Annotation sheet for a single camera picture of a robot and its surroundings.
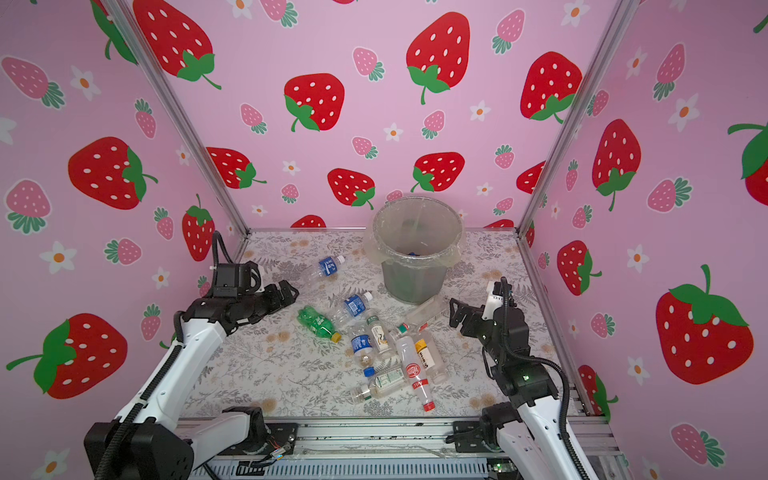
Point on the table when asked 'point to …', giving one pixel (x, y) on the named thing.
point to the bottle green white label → (386, 381)
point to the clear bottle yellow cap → (431, 362)
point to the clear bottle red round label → (410, 361)
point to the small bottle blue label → (364, 354)
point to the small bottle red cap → (422, 385)
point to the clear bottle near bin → (422, 315)
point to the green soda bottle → (318, 323)
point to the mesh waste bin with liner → (415, 239)
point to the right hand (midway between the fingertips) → (464, 303)
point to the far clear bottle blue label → (327, 267)
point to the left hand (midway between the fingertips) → (286, 296)
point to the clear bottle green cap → (380, 335)
